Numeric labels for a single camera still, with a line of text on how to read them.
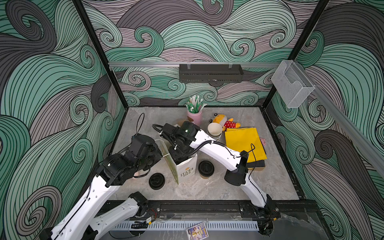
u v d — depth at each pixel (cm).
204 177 80
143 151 46
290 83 80
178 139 50
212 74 96
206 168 78
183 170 66
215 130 88
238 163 49
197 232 66
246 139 93
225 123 103
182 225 70
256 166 83
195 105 98
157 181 80
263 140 97
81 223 36
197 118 101
